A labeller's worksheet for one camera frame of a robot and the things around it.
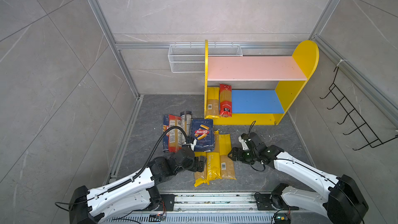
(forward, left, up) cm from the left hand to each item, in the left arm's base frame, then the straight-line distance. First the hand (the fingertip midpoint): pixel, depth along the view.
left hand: (200, 155), depth 75 cm
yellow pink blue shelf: (+55, -51, -8) cm, 76 cm away
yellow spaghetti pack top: (+27, -8, +3) cm, 28 cm away
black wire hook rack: (-4, -67, +20) cm, 70 cm away
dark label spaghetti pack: (+30, +8, -11) cm, 33 cm away
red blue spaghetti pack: (+14, +16, -9) cm, 23 cm away
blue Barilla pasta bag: (+17, -2, -6) cm, 19 cm away
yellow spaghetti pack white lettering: (-2, -7, -10) cm, 13 cm away
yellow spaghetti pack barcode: (-3, -15, -11) cm, 19 cm away
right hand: (+2, -18, -7) cm, 19 cm away
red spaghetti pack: (+28, -16, +4) cm, 32 cm away
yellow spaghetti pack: (-8, 0, -11) cm, 13 cm away
